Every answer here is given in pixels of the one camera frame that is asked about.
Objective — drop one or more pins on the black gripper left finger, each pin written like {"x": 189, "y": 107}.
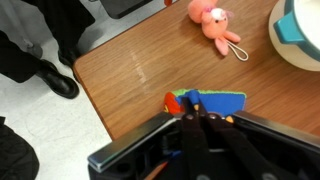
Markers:
{"x": 140, "y": 143}

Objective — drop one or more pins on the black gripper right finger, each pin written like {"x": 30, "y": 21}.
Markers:
{"x": 260, "y": 146}

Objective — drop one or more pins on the colourful patterned cube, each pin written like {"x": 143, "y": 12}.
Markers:
{"x": 220, "y": 101}

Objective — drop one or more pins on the black leather shoe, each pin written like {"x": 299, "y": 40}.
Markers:
{"x": 58, "y": 81}
{"x": 68, "y": 56}

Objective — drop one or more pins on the cream bowl teal rim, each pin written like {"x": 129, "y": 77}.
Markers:
{"x": 300, "y": 36}

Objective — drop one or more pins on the black fabric bag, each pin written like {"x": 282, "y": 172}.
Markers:
{"x": 15, "y": 153}

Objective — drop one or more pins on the pink plush toy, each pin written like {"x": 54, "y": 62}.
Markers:
{"x": 213, "y": 23}

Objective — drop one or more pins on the orange black bar clamp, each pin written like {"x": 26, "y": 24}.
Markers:
{"x": 168, "y": 2}

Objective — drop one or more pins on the black trouser legs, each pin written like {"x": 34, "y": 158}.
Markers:
{"x": 20, "y": 63}

